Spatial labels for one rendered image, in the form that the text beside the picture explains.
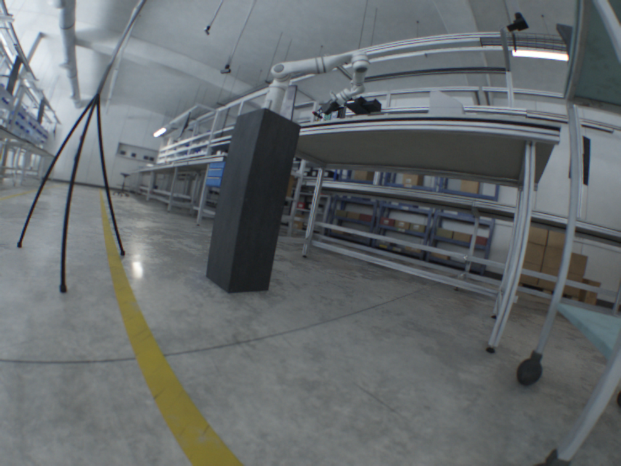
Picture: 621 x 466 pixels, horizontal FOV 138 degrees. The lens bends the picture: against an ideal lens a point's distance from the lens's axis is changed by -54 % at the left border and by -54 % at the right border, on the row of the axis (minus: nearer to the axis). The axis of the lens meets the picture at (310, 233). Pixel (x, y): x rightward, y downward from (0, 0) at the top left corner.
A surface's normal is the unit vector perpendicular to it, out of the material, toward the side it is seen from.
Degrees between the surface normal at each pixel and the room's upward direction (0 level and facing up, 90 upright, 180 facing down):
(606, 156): 90
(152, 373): 0
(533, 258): 90
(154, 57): 90
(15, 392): 0
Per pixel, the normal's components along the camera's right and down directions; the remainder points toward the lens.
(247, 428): 0.20, -0.98
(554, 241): -0.65, -0.08
